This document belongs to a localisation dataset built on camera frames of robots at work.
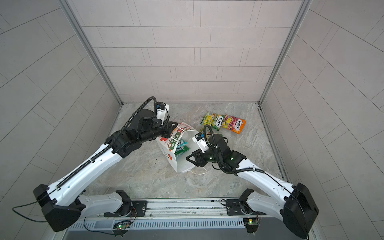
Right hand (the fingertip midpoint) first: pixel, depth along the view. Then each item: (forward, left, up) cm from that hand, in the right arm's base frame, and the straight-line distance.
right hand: (190, 158), depth 72 cm
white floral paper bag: (+6, +10, +3) cm, 12 cm away
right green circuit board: (-25, -28, -18) cm, 41 cm away
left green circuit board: (-24, +32, -12) cm, 41 cm away
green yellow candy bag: (+32, -16, -11) cm, 38 cm away
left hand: (+10, +3, +16) cm, 19 cm away
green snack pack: (+9, +5, -7) cm, 13 cm away
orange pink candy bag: (+29, -29, -13) cm, 43 cm away
